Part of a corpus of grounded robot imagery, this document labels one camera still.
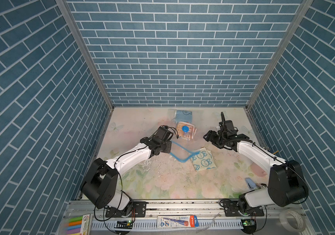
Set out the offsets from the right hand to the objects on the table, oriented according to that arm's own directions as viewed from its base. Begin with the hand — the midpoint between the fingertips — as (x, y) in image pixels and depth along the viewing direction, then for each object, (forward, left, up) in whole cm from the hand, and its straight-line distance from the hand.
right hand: (208, 138), depth 89 cm
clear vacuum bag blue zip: (-10, +15, +1) cm, 18 cm away
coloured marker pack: (-48, +61, -9) cm, 79 cm away
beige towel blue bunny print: (-11, +2, -9) cm, 14 cm away
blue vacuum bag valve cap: (+12, +14, -7) cm, 20 cm away
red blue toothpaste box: (-42, +16, -10) cm, 46 cm away
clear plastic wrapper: (-44, +3, -12) cm, 45 cm away
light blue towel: (+26, +16, -9) cm, 31 cm away
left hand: (-6, +22, -1) cm, 23 cm away
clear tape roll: (-37, -41, -12) cm, 57 cm away
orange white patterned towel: (+6, +12, -7) cm, 15 cm away
